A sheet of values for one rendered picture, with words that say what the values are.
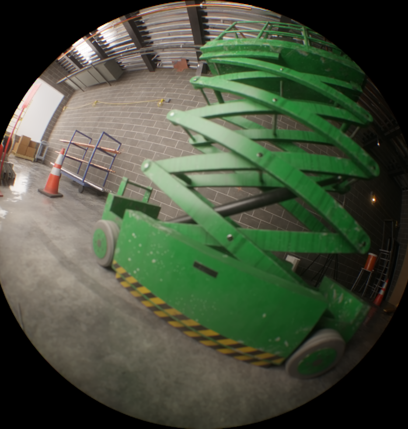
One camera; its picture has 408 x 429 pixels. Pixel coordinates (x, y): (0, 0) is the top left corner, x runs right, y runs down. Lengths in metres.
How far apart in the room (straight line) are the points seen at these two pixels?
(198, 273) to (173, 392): 0.49
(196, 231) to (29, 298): 0.92
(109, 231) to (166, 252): 0.44
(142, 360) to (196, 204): 0.75
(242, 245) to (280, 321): 0.37
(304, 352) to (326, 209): 0.64
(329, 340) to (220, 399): 0.49
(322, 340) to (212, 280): 0.57
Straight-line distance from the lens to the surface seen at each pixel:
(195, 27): 4.29
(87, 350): 0.67
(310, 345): 0.77
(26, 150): 7.66
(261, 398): 0.78
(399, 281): 7.55
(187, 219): 0.99
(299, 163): 0.84
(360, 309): 0.95
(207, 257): 0.55
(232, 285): 0.56
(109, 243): 0.94
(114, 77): 5.89
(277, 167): 0.75
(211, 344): 0.78
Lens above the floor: 0.60
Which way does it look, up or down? 2 degrees down
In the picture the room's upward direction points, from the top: 21 degrees clockwise
